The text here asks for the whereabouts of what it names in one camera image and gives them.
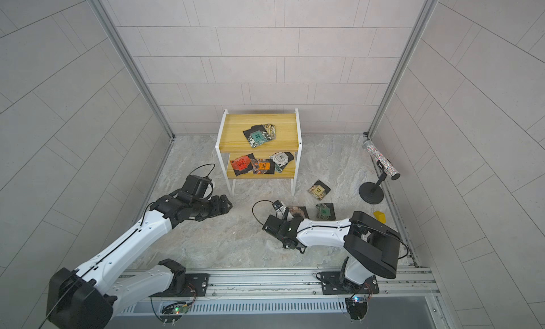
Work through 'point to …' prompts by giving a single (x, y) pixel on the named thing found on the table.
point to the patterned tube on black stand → (372, 192)
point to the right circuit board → (357, 307)
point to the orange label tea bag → (265, 166)
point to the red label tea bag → (243, 164)
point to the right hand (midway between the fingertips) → (294, 222)
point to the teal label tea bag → (257, 135)
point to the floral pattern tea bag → (271, 129)
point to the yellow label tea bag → (319, 189)
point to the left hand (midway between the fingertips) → (230, 206)
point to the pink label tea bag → (299, 210)
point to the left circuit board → (172, 312)
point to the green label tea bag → (326, 211)
